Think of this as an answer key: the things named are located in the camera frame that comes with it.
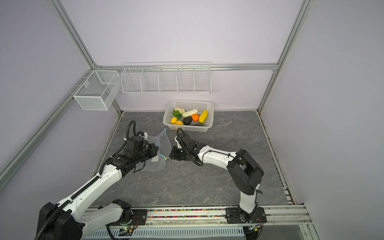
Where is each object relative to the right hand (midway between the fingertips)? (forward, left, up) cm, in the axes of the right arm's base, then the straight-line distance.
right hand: (168, 156), depth 84 cm
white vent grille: (-35, -19, -4) cm, 40 cm away
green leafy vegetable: (+39, -1, -4) cm, 39 cm away
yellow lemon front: (+29, -3, -4) cm, 30 cm away
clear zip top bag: (+8, +5, +4) cm, 10 cm away
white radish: (+41, -10, -6) cm, 43 cm away
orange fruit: (+36, -14, -6) cm, 40 cm away
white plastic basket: (+46, -8, -3) cm, 47 cm away
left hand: (+2, +4, +5) cm, 7 cm away
